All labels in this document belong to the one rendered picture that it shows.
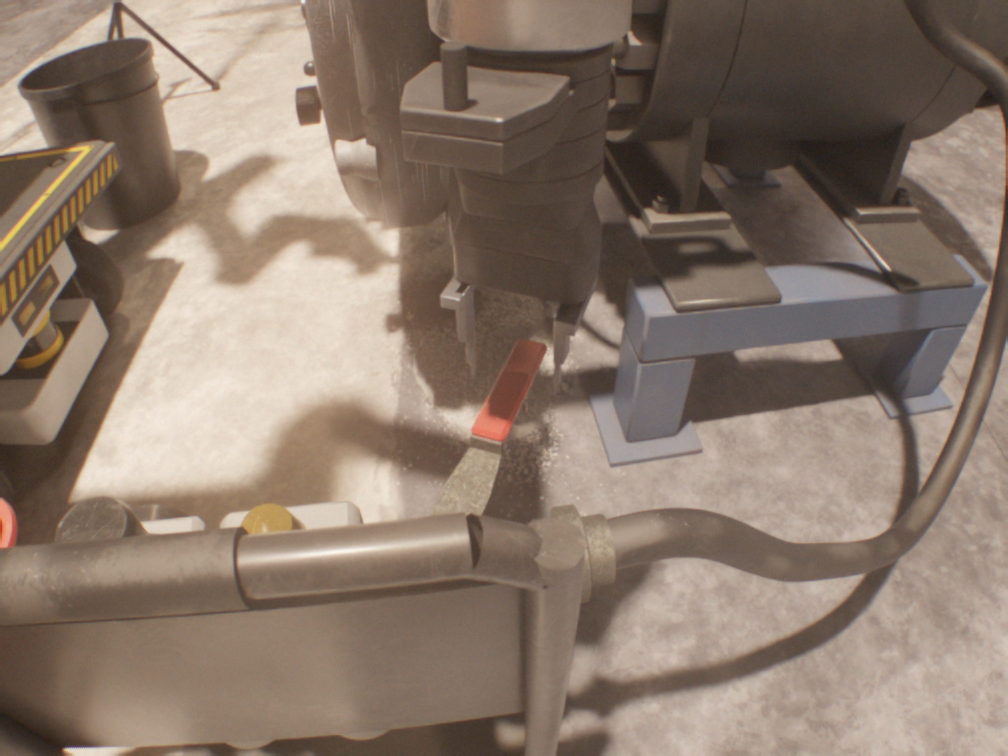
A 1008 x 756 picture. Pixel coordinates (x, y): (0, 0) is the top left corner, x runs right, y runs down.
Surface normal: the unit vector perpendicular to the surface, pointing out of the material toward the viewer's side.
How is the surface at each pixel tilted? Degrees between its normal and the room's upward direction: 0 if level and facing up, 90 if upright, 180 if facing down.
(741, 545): 58
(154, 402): 0
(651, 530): 15
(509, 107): 0
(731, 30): 98
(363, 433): 0
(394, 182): 118
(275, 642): 90
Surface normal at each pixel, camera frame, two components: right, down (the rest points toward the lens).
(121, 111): 0.72, 0.54
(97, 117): 0.47, 0.67
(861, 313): 0.18, 0.71
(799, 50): 0.17, 0.84
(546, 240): -0.32, 0.64
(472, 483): 0.01, -0.70
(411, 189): 0.13, 0.97
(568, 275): -0.12, 0.71
